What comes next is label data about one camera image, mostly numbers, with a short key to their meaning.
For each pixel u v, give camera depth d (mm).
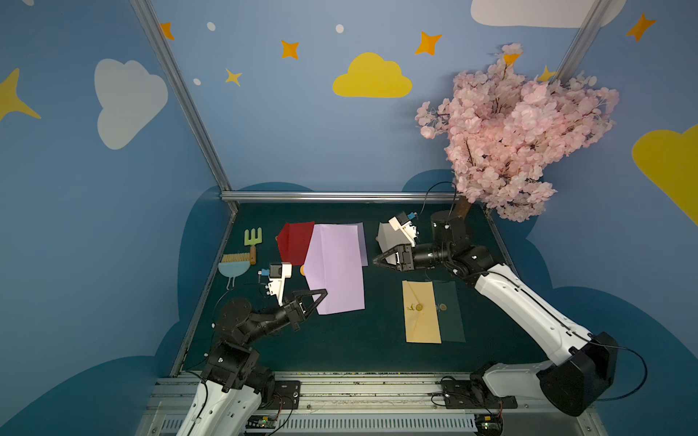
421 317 888
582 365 384
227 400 473
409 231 650
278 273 565
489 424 730
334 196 1274
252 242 1085
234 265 1048
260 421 718
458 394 748
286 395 733
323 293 617
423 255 616
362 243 1102
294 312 548
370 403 736
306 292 601
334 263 664
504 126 645
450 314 905
